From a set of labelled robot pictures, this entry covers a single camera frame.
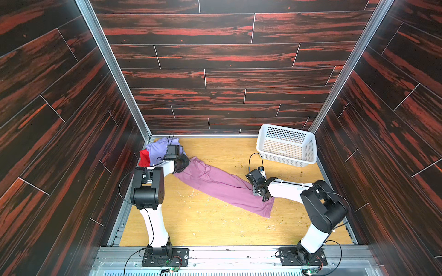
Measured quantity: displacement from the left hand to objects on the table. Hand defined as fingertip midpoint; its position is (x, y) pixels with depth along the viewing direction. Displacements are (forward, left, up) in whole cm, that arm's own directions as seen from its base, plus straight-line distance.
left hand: (190, 160), depth 105 cm
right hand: (-15, -44, -2) cm, 47 cm away
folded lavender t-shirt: (+4, +20, +4) cm, 21 cm away
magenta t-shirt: (-16, -23, -2) cm, 29 cm away
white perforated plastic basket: (+15, -64, -2) cm, 65 cm away
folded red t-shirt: (0, +28, +1) cm, 28 cm away
